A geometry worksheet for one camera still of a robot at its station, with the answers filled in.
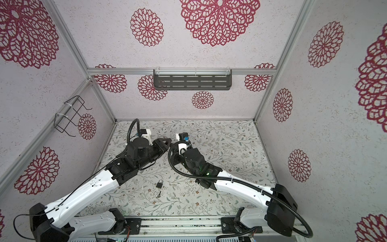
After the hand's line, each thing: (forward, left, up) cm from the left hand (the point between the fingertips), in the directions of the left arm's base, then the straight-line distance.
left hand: (170, 143), depth 72 cm
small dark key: (-16, +9, -28) cm, 33 cm away
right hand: (-1, 0, +2) cm, 3 cm away
